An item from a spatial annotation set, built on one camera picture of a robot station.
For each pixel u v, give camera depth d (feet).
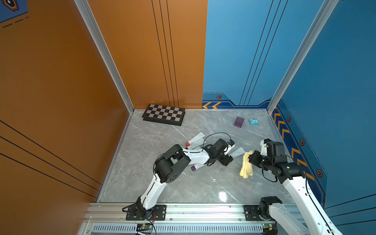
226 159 2.71
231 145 2.73
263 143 2.28
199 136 3.35
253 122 3.67
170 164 1.81
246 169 2.46
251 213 2.38
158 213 2.43
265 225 2.38
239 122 3.55
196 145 3.16
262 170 2.15
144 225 2.35
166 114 3.70
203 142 3.27
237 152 3.08
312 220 1.34
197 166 2.86
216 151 2.43
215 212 2.49
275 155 1.87
